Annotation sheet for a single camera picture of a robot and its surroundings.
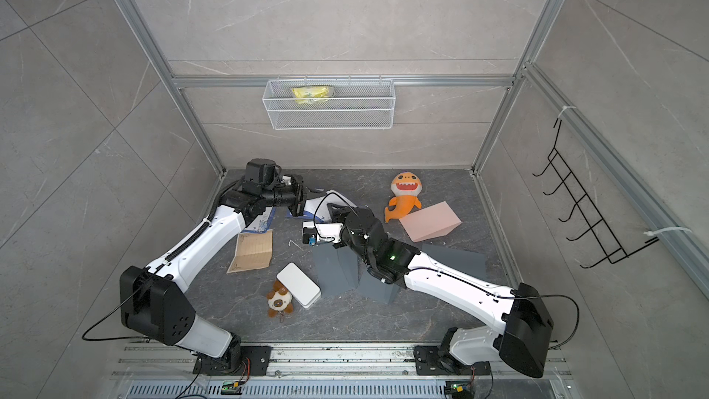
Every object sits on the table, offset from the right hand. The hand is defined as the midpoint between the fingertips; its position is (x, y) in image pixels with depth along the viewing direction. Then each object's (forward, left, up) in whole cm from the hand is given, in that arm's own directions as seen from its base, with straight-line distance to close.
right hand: (335, 203), depth 71 cm
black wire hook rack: (-8, -62, +2) cm, 63 cm away
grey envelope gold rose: (-11, -10, -31) cm, 34 cm away
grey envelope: (-5, +1, -30) cm, 30 cm away
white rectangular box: (-13, +11, -25) cm, 30 cm away
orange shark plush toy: (+25, -24, -22) cm, 41 cm away
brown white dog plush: (-16, +19, -27) cm, 37 cm away
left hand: (+6, +2, 0) cm, 6 cm away
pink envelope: (+15, -34, -32) cm, 49 cm away
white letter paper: (-1, +5, 0) cm, 5 cm away
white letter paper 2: (-3, +8, -1) cm, 8 cm away
